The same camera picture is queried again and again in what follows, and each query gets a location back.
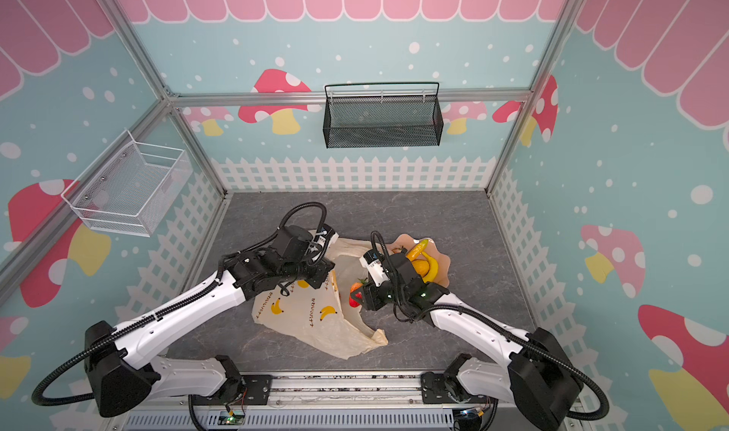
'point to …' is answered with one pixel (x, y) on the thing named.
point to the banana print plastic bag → (322, 316)
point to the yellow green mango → (417, 250)
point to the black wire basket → (364, 115)
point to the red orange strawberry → (352, 302)
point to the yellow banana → (433, 269)
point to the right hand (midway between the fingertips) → (359, 291)
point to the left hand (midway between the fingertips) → (330, 269)
